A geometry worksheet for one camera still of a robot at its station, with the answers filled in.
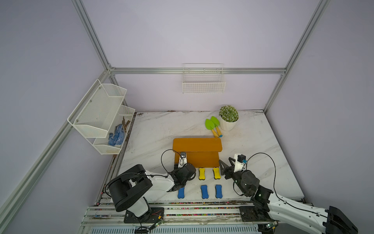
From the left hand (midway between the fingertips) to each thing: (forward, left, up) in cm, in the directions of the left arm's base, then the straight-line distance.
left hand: (185, 164), depth 91 cm
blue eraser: (-17, +2, 0) cm, 17 cm away
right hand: (-3, -23, +11) cm, 25 cm away
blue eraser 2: (-16, -11, 0) cm, 20 cm away
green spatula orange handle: (+33, -18, 0) cm, 38 cm away
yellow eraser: (-7, -10, 0) cm, 13 cm away
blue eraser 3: (-16, -19, 0) cm, 25 cm away
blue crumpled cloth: (+11, +42, +13) cm, 45 cm away
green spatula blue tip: (+35, -24, -1) cm, 42 cm away
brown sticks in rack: (+20, +40, +14) cm, 47 cm away
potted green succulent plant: (+29, -30, +14) cm, 44 cm away
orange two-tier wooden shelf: (+10, -10, -2) cm, 14 cm away
